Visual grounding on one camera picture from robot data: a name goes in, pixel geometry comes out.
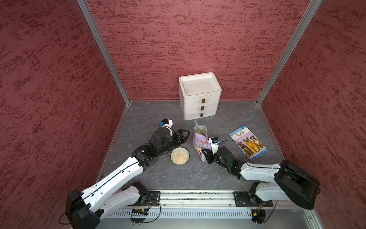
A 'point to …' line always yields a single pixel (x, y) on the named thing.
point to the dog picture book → (249, 143)
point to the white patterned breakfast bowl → (179, 155)
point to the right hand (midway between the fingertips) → (203, 151)
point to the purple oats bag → (200, 140)
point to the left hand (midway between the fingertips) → (186, 137)
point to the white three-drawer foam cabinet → (199, 95)
